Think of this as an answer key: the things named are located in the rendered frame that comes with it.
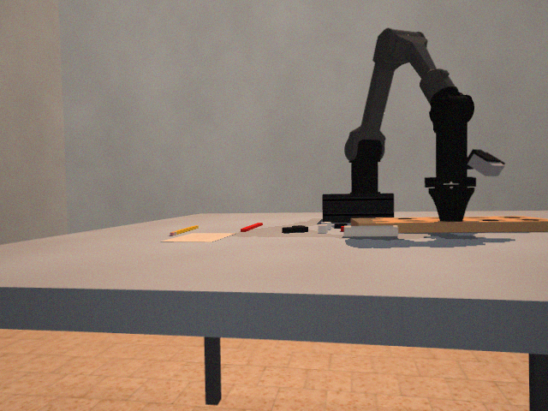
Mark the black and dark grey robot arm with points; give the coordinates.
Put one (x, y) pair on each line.
(449, 114)

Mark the yellow pencil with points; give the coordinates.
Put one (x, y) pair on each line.
(184, 230)

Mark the white rectangular bar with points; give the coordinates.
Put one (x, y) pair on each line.
(375, 230)

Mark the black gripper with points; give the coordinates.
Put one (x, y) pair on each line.
(450, 204)

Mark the pale orange flat sheet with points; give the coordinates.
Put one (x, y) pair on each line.
(198, 237)

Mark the red flat bar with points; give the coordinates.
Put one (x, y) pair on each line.
(252, 227)

